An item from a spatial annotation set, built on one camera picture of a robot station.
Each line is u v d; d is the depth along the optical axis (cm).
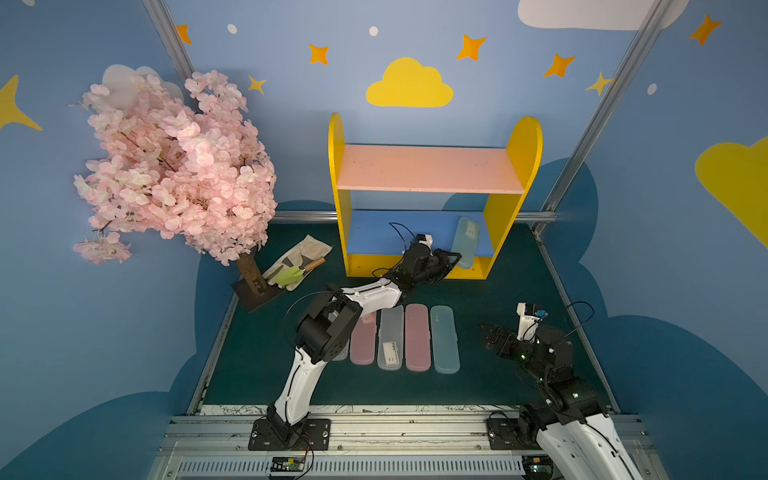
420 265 75
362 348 89
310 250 114
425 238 88
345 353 88
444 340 91
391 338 91
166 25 70
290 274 106
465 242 96
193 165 54
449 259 90
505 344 68
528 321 69
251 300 97
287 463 72
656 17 70
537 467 73
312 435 74
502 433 75
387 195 114
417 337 91
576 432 51
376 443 73
